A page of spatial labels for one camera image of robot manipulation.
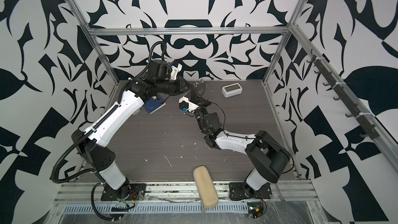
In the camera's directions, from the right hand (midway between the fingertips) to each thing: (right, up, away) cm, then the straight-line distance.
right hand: (198, 87), depth 71 cm
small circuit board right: (+26, -55, 0) cm, 61 cm away
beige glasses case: (+4, -47, +2) cm, 47 cm away
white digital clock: (+24, +1, +38) cm, 45 cm away
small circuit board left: (-37, -56, +2) cm, 67 cm away
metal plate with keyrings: (+1, +1, +3) cm, 3 cm away
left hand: (-1, +2, -1) cm, 3 cm away
